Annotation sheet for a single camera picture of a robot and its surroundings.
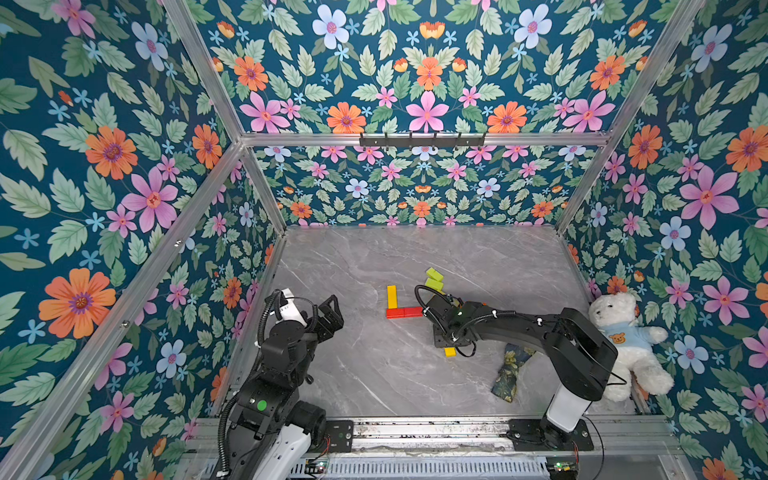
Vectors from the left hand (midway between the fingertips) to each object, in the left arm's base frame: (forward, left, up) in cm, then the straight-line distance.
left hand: (329, 304), depth 69 cm
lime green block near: (+19, -31, -25) cm, 44 cm away
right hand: (+1, -31, -25) cm, 39 cm away
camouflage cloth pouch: (-15, -44, -24) cm, 53 cm away
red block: (+10, -15, -25) cm, 31 cm away
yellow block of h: (+16, -14, -25) cm, 33 cm away
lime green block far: (+24, -30, -25) cm, 46 cm away
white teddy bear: (0, -80, -17) cm, 82 cm away
